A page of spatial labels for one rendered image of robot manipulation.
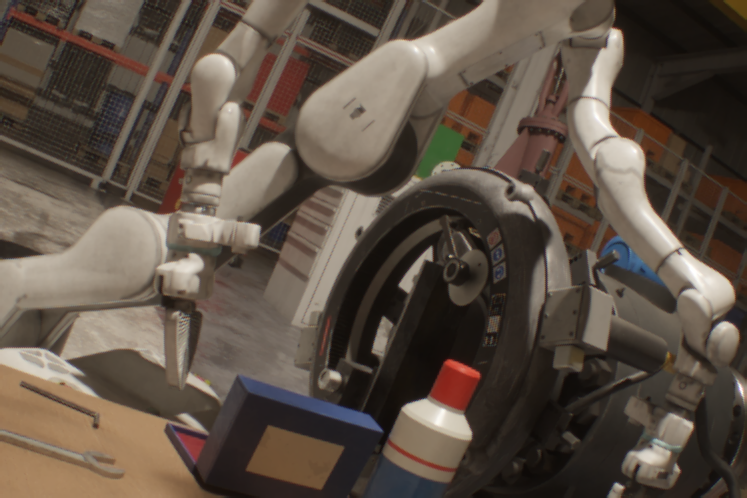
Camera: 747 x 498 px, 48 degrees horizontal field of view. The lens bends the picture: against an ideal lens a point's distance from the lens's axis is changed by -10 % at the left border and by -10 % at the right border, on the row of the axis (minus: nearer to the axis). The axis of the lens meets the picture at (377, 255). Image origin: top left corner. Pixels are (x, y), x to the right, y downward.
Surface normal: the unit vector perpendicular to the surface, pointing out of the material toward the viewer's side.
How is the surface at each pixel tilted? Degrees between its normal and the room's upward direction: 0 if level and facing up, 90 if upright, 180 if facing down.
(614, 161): 73
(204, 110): 100
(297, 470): 97
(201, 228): 82
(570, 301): 90
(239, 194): 90
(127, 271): 90
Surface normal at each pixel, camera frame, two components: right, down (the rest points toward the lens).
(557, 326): -0.80, -0.33
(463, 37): -0.26, -0.11
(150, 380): -0.13, -0.35
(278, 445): 0.40, 0.33
